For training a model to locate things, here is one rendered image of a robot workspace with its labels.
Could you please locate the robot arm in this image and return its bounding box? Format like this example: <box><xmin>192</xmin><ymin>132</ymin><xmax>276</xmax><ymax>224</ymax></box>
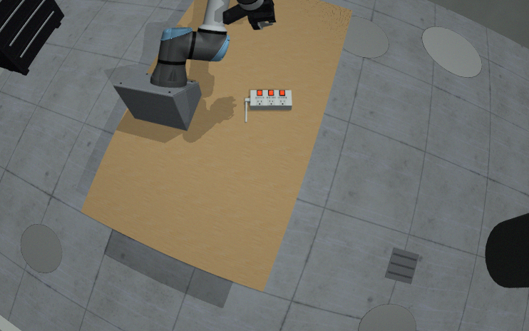
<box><xmin>150</xmin><ymin>0</ymin><xmax>264</xmax><ymax>88</ymax></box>

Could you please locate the white power strip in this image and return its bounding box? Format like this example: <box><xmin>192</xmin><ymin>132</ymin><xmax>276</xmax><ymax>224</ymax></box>
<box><xmin>245</xmin><ymin>90</ymin><xmax>292</xmax><ymax>122</ymax></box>

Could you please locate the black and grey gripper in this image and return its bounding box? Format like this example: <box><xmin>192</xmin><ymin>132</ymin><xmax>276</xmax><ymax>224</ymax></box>
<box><xmin>244</xmin><ymin>0</ymin><xmax>276</xmax><ymax>30</ymax></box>

